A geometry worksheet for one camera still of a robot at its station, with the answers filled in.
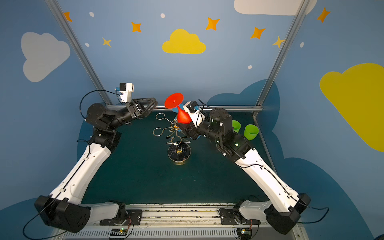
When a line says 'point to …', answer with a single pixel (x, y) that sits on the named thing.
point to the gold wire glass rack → (179, 151)
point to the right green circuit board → (244, 232)
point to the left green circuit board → (118, 232)
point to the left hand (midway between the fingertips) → (155, 100)
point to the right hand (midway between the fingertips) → (184, 115)
